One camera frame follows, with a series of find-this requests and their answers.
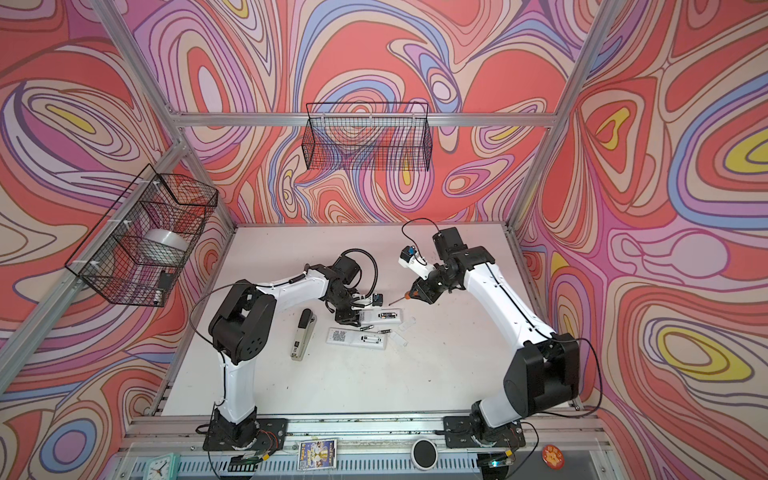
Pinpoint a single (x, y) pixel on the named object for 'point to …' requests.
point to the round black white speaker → (424, 454)
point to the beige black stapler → (304, 335)
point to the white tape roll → (165, 243)
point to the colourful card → (317, 454)
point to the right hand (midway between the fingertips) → (420, 296)
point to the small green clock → (162, 467)
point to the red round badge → (553, 456)
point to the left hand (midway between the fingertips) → (360, 311)
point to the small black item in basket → (165, 281)
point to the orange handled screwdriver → (407, 296)
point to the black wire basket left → (138, 249)
